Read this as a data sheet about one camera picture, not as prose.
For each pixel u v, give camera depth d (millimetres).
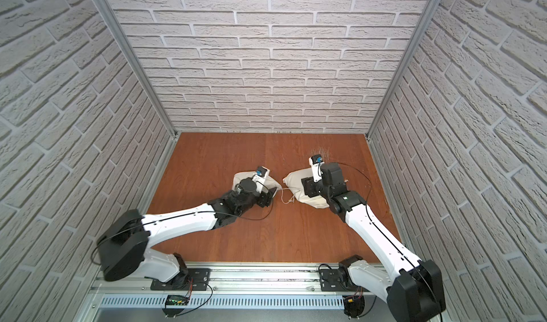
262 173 705
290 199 920
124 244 421
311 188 708
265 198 726
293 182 942
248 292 746
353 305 687
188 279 668
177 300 720
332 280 727
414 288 380
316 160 698
